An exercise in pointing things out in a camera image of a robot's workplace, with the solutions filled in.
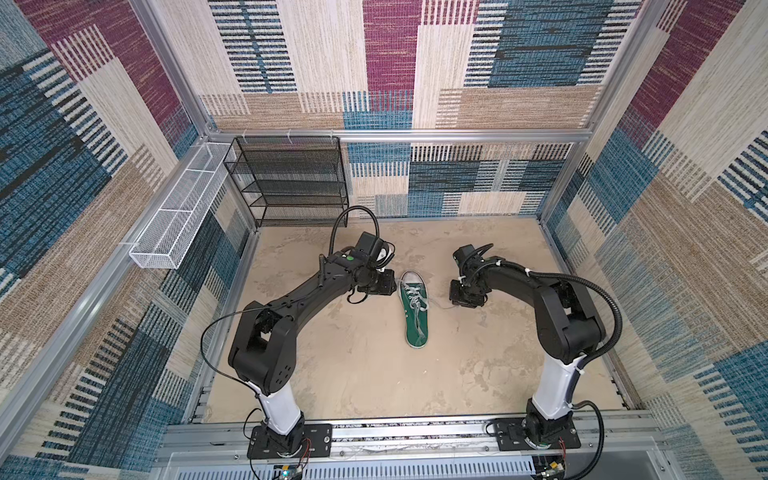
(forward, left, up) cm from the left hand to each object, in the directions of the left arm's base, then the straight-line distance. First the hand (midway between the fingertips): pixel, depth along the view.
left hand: (393, 283), depth 87 cm
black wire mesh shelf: (+42, +33, +4) cm, 54 cm away
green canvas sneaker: (-12, -6, -7) cm, 15 cm away
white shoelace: (-2, -7, -8) cm, 10 cm away
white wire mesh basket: (+17, +68, +5) cm, 70 cm away
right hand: (-1, -21, -12) cm, 24 cm away
